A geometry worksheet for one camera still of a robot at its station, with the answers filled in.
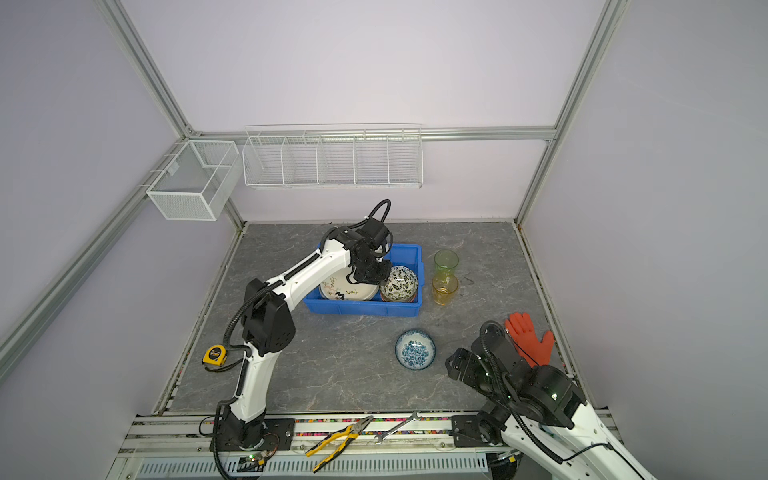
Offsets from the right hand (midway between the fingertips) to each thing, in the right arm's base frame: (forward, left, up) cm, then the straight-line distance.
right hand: (458, 370), depth 70 cm
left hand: (+25, +17, -2) cm, 31 cm away
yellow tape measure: (+8, +67, -11) cm, 68 cm away
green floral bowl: (+27, +13, -6) cm, 30 cm away
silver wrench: (-12, +18, -15) cm, 26 cm away
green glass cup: (+38, -2, -7) cm, 39 cm away
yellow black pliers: (-11, +27, -14) cm, 32 cm away
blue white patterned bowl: (+10, +9, -14) cm, 19 cm away
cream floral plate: (+30, +34, -11) cm, 46 cm away
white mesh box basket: (+55, +82, +12) cm, 100 cm away
